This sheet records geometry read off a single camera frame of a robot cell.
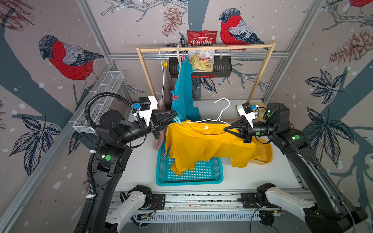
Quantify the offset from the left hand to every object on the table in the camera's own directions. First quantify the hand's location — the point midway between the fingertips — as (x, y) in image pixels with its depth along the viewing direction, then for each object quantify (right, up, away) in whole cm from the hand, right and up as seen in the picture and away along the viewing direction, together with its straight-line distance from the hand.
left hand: (176, 111), depth 49 cm
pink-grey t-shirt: (-8, +3, +23) cm, 24 cm away
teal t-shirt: (+1, +3, +38) cm, 38 cm away
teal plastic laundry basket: (+16, -36, +35) cm, 52 cm away
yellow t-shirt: (+4, -14, +13) cm, 19 cm away
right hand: (+19, -7, +10) cm, 23 cm away
